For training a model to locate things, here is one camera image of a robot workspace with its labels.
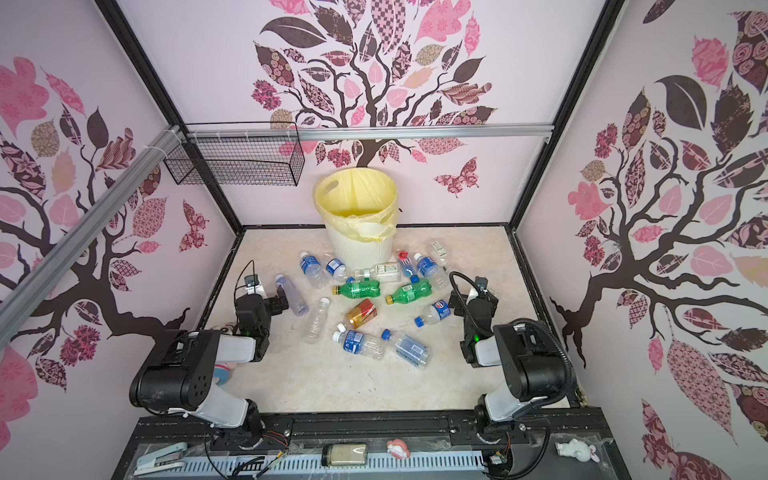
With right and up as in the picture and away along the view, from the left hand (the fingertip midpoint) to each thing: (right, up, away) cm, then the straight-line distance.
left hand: (267, 291), depth 93 cm
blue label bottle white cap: (+33, -15, -8) cm, 37 cm away
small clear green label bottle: (+58, +13, +13) cm, 61 cm away
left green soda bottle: (+29, 0, +3) cm, 29 cm away
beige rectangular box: (+29, -35, -25) cm, 52 cm away
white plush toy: (+84, -35, -24) cm, 94 cm away
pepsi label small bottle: (+54, -6, -3) cm, 55 cm away
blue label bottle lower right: (+45, -15, -10) cm, 49 cm away
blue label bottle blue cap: (+21, +7, +8) cm, 23 cm away
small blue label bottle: (+11, +6, +13) cm, 18 cm away
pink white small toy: (+41, -33, -26) cm, 59 cm away
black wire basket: (-9, +45, +1) cm, 46 cm away
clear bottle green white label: (+38, +6, +7) cm, 39 cm away
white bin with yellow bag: (+28, +29, +15) cm, 43 cm away
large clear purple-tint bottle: (+7, -2, +3) cm, 9 cm away
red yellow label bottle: (+31, -6, -3) cm, 32 cm away
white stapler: (-15, -37, -24) cm, 47 cm away
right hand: (+66, +2, -1) cm, 66 cm away
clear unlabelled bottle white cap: (+16, -10, -3) cm, 19 cm away
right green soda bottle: (+46, -1, +2) cm, 46 cm away
